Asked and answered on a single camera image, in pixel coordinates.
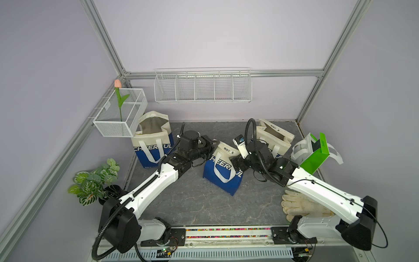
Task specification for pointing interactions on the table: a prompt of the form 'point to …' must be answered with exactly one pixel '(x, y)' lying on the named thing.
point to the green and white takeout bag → (311, 153)
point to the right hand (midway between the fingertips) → (238, 152)
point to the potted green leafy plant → (97, 184)
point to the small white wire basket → (108, 120)
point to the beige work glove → (294, 203)
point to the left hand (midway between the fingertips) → (223, 141)
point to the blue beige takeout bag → (153, 140)
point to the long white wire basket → (203, 84)
